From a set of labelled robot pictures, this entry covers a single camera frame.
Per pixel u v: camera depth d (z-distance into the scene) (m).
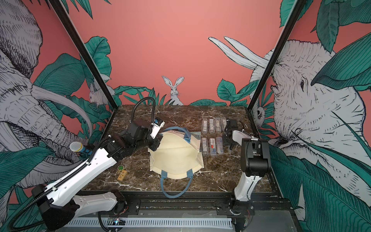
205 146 0.96
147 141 0.59
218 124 1.07
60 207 0.39
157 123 0.61
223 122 1.11
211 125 1.07
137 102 0.50
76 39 0.80
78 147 0.70
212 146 0.96
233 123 0.82
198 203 0.77
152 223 0.70
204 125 1.07
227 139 0.90
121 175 0.84
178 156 0.89
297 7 0.69
